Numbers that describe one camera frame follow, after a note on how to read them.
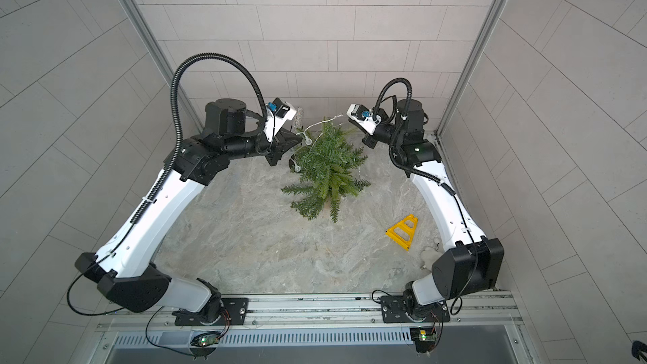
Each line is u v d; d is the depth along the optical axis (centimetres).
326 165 72
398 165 54
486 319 72
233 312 71
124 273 37
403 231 87
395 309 71
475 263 38
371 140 66
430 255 80
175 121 41
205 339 65
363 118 58
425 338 68
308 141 62
